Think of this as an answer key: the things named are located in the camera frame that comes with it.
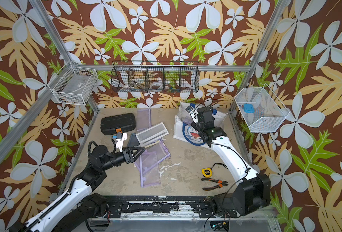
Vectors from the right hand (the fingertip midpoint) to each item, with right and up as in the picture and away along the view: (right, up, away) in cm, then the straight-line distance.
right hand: (202, 115), depth 81 cm
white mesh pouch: (-32, -13, +21) cm, 40 cm away
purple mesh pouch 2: (-31, -33, +7) cm, 46 cm away
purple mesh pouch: (-40, -1, +34) cm, 52 cm away
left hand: (-32, -17, -12) cm, 38 cm away
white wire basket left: (-76, +18, +5) cm, 79 cm away
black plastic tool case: (-57, -5, +25) cm, 62 cm away
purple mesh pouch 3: (-30, -25, +12) cm, 41 cm away
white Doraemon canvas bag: (-9, -10, +7) cm, 15 cm away
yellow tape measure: (+3, -34, +3) cm, 34 cm away
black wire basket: (-28, +27, +15) cm, 42 cm away
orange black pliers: (+11, -40, +1) cm, 41 cm away
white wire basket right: (+35, +4, +2) cm, 36 cm away
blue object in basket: (+29, +4, +5) cm, 30 cm away
